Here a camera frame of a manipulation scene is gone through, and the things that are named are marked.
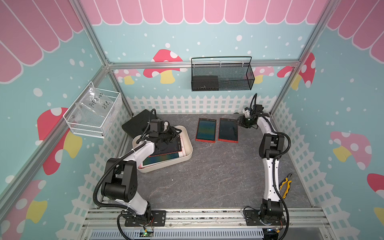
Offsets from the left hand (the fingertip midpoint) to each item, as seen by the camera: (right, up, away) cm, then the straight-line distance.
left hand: (181, 133), depth 90 cm
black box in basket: (+14, +31, 0) cm, 34 cm away
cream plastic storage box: (+3, -1, +10) cm, 10 cm away
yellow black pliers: (+62, -27, -4) cm, 68 cm away
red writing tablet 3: (-6, -9, +8) cm, 14 cm away
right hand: (+40, +8, +23) cm, 47 cm away
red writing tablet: (+16, +2, +20) cm, 26 cm away
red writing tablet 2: (+33, +2, +21) cm, 39 cm away
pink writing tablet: (-17, -16, +3) cm, 24 cm away
